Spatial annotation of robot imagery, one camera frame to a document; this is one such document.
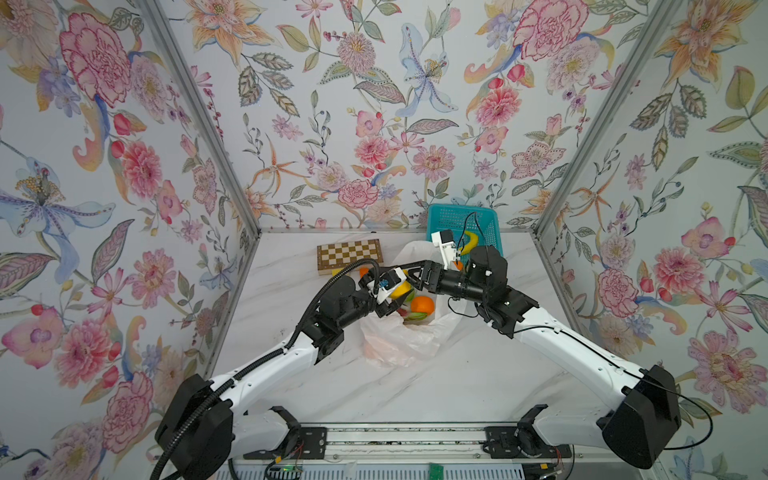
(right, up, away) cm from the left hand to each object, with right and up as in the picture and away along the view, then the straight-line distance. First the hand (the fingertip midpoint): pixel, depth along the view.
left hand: (406, 280), depth 72 cm
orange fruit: (+12, +4, -5) cm, 13 cm away
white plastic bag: (-4, -16, +6) cm, 18 cm away
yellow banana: (+28, +11, +42) cm, 52 cm away
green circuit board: (+7, -44, -3) cm, 45 cm away
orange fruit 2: (+7, -9, +20) cm, 23 cm away
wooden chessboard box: (-21, +6, +38) cm, 44 cm away
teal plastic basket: (+18, +22, +45) cm, 54 cm away
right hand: (-1, +2, -3) cm, 4 cm away
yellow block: (-22, +1, +34) cm, 41 cm away
